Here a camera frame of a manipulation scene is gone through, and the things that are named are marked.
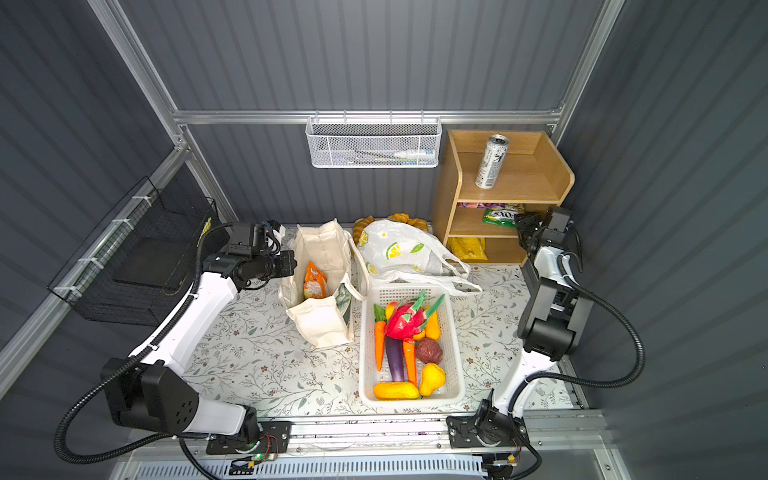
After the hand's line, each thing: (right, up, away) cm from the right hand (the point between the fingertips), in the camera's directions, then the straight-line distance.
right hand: (522, 218), depth 93 cm
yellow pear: (-30, -44, -16) cm, 56 cm away
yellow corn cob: (-40, -46, -18) cm, 64 cm away
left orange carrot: (-45, -34, -5) cm, 57 cm away
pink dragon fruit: (-38, -30, -14) cm, 50 cm away
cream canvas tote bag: (-58, -29, -18) cm, 67 cm away
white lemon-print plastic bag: (-41, -10, +9) cm, 43 cm away
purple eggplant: (-40, -39, -9) cm, 56 cm away
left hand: (-68, -14, -11) cm, 70 cm away
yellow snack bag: (-13, -9, +16) cm, 23 cm away
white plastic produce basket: (-25, -35, -13) cm, 45 cm away
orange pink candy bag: (-66, -20, +1) cm, 69 cm away
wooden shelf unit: (+4, +13, -1) cm, 14 cm away
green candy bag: (-4, +1, +6) cm, 8 cm away
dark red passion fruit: (-31, -38, -12) cm, 51 cm away
